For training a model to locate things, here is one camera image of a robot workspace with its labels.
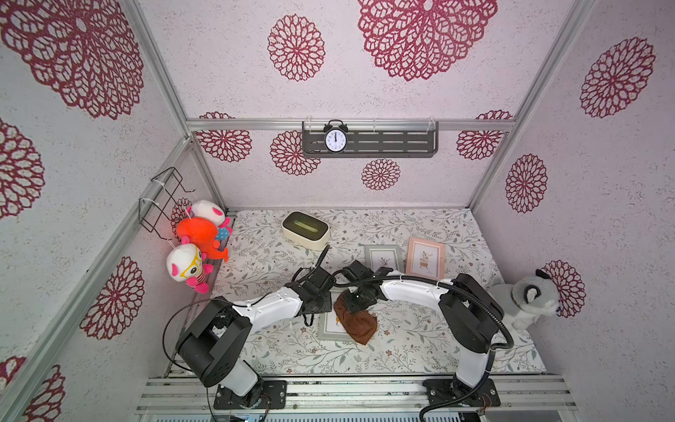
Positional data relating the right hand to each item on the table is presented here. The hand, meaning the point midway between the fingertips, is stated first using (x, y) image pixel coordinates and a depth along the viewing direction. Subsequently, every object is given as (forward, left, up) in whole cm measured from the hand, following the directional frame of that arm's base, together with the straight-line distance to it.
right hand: (345, 304), depth 90 cm
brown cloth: (-7, -5, +2) cm, 9 cm away
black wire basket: (+14, +54, +34) cm, 65 cm away
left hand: (-1, +7, -1) cm, 8 cm away
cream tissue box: (+30, +18, +4) cm, 35 cm away
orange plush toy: (+17, +49, +18) cm, 55 cm away
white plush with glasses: (+4, +49, +19) cm, 52 cm away
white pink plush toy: (+26, +50, +19) cm, 59 cm away
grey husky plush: (-4, -52, +16) cm, 54 cm away
